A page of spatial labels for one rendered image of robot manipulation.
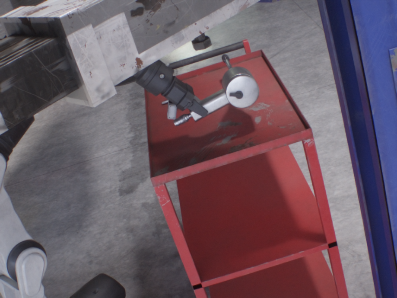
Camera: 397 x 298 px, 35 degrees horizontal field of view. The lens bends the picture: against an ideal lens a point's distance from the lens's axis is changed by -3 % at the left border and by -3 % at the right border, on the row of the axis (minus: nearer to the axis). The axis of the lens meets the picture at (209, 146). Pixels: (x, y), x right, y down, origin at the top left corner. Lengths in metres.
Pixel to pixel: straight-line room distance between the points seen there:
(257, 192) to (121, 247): 1.07
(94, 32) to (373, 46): 0.61
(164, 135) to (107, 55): 1.34
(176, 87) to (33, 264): 0.73
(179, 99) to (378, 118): 0.71
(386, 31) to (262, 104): 0.91
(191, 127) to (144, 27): 1.31
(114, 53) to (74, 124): 4.07
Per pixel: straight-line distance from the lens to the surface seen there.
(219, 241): 2.06
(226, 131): 1.88
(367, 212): 1.52
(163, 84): 1.72
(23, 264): 2.04
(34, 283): 2.07
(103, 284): 2.32
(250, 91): 1.75
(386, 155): 1.23
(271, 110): 1.93
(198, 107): 1.76
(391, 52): 1.14
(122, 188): 3.60
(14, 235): 2.05
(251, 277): 2.43
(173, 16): 0.70
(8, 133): 1.96
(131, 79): 5.12
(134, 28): 0.67
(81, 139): 4.42
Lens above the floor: 1.67
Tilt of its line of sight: 27 degrees down
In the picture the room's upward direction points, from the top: 18 degrees counter-clockwise
